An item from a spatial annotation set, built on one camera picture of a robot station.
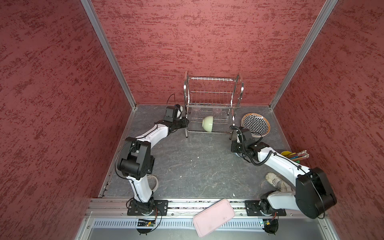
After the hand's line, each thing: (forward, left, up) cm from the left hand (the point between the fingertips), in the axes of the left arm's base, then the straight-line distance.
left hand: (188, 123), depth 95 cm
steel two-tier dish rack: (+15, -15, +4) cm, 21 cm away
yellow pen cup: (-20, -57, -1) cm, 60 cm away
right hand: (-15, -27, -5) cm, 31 cm away
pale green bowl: (-1, -12, +1) cm, 12 cm away
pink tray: (-50, -13, -11) cm, 53 cm away
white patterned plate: (+7, -51, -10) cm, 52 cm away
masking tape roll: (-34, +19, -12) cm, 40 cm away
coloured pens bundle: (-23, -59, +2) cm, 63 cm away
